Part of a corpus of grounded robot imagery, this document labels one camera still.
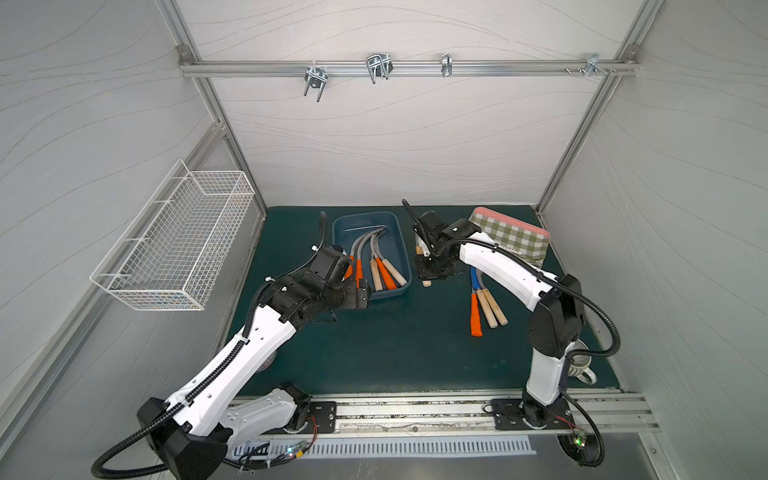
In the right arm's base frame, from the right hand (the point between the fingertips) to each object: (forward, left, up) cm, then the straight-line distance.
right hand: (422, 274), depth 85 cm
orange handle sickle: (+8, +24, -12) cm, 28 cm away
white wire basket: (-10, +60, +19) cm, 64 cm away
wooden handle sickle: (+6, +7, -11) cm, 15 cm away
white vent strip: (-40, +1, -14) cm, 42 cm away
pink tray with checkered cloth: (+26, -39, -14) cm, 49 cm away
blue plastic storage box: (+21, +10, -12) cm, 26 cm away
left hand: (-11, +18, +8) cm, 22 cm away
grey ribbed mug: (-20, -41, -9) cm, 47 cm away
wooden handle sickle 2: (-1, -21, -13) cm, 25 cm away
